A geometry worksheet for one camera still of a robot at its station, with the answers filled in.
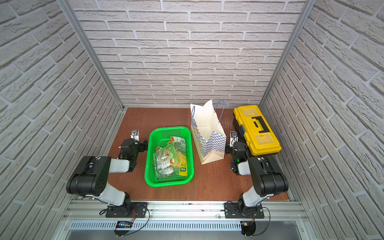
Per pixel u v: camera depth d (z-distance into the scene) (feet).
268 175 1.58
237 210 2.38
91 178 1.50
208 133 3.48
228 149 2.79
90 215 4.86
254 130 2.81
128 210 2.20
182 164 2.80
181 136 3.20
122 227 2.36
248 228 2.29
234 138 2.60
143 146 2.82
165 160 2.69
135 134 2.66
